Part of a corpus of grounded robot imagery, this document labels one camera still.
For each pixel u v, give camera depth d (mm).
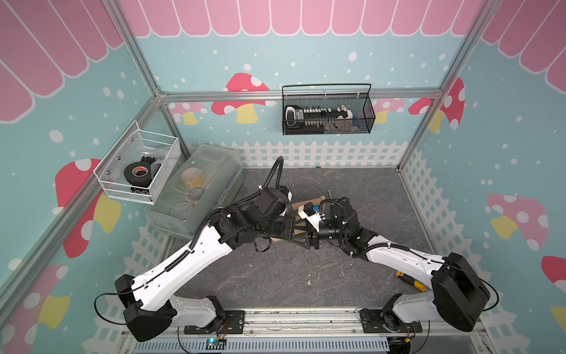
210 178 893
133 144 812
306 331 731
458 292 420
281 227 581
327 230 672
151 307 392
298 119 875
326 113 897
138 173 712
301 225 729
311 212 642
